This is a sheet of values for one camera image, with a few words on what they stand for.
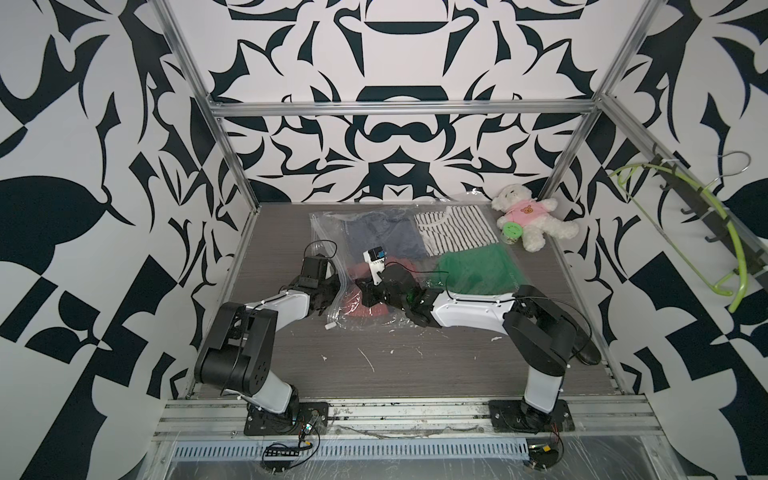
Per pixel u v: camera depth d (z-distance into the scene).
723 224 0.54
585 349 0.83
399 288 0.66
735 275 0.53
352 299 0.83
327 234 0.96
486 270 0.99
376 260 0.75
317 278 0.75
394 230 1.05
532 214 1.07
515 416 0.74
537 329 0.50
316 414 0.73
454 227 1.12
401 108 0.94
